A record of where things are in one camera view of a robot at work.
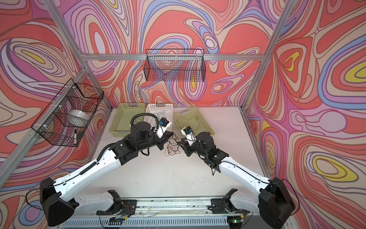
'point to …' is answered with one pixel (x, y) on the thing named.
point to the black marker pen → (75, 137)
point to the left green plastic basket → (120, 126)
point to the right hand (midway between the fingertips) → (181, 143)
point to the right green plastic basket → (194, 118)
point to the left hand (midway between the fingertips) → (173, 132)
